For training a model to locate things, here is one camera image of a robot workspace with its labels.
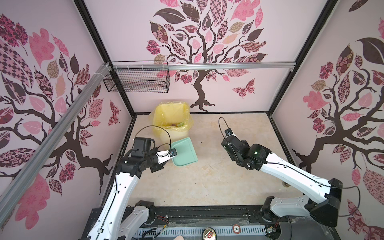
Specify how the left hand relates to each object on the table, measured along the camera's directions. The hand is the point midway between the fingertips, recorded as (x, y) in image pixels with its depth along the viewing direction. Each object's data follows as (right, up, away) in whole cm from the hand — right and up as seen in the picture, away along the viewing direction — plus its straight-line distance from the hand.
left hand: (163, 158), depth 74 cm
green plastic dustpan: (+11, +1, +4) cm, 12 cm away
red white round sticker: (+36, -33, -4) cm, 49 cm away
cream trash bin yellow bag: (0, +19, +26) cm, 33 cm away
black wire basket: (-31, +55, +48) cm, 79 cm away
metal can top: (+22, -28, -14) cm, 39 cm away
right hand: (+38, +7, +1) cm, 39 cm away
